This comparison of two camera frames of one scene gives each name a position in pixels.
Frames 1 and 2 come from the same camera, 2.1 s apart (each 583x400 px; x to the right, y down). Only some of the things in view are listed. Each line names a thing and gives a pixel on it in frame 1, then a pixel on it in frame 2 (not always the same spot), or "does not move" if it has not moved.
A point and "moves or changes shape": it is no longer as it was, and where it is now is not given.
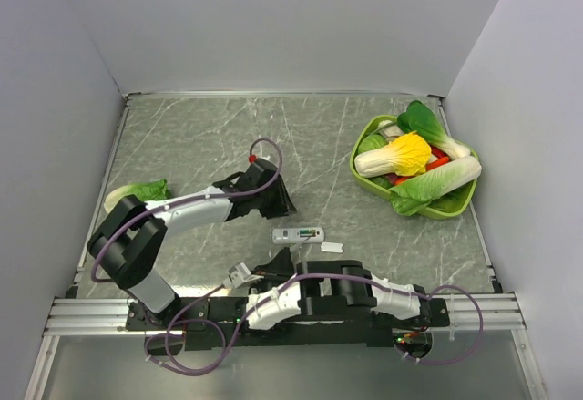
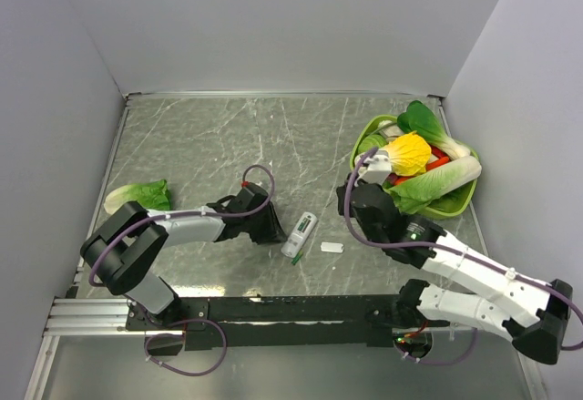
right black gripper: [281, 268] → [341, 193]
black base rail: [286, 321] does not move
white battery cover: [332, 247] does not move
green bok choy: [417, 118] does not move
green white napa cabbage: [415, 196] does not move
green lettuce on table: [147, 191] does not move
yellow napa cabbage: [408, 154] does not move
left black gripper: [283, 206] → [273, 231]
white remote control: [298, 235] moves or changes shape
